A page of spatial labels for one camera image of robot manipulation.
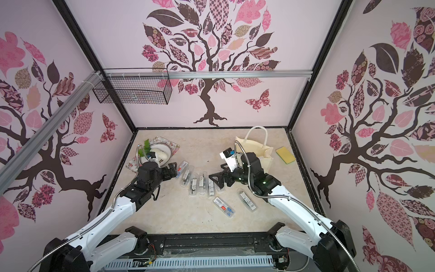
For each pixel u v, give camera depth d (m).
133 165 1.01
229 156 0.64
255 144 0.92
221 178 0.63
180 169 0.97
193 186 0.90
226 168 0.75
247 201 0.85
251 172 0.57
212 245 0.75
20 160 0.52
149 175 0.60
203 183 0.91
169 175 0.74
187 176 0.95
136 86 0.95
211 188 0.90
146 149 1.07
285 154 1.07
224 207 0.83
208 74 0.95
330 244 0.38
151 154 0.71
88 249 0.42
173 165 0.76
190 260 0.71
